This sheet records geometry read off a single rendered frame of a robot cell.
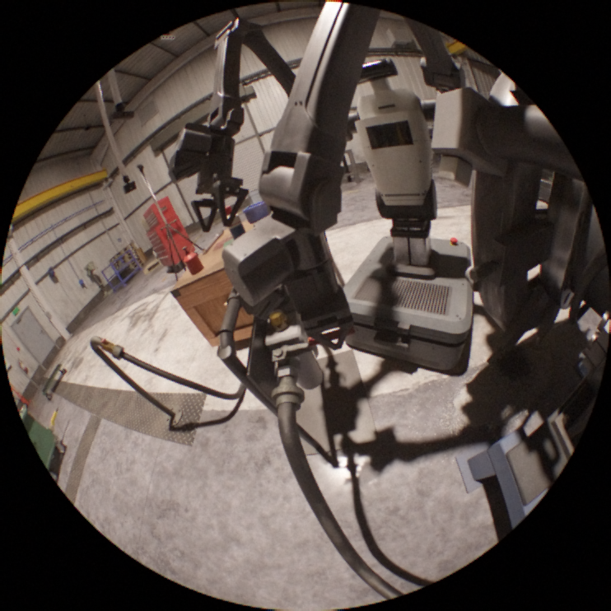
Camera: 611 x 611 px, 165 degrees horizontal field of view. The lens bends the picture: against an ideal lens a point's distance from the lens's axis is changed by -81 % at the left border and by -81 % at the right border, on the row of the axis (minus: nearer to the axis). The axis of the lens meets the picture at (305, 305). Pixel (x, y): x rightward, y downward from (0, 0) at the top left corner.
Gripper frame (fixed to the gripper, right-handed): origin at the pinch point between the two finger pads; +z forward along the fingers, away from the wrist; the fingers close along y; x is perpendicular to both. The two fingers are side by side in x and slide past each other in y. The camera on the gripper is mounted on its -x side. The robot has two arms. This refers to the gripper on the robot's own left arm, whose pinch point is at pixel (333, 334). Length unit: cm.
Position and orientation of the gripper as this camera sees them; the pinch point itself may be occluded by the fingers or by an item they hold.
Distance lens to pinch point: 36.6
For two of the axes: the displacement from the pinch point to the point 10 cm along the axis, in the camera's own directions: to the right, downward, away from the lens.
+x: 9.5, -2.9, -1.2
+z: 3.0, 7.5, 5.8
